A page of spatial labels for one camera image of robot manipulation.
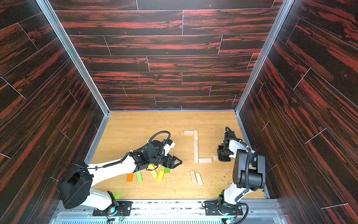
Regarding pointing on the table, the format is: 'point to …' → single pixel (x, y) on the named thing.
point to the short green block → (167, 170)
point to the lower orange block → (130, 177)
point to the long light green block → (139, 176)
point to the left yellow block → (154, 174)
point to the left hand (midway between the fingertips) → (179, 162)
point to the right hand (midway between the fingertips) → (220, 154)
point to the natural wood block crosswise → (189, 132)
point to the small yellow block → (160, 175)
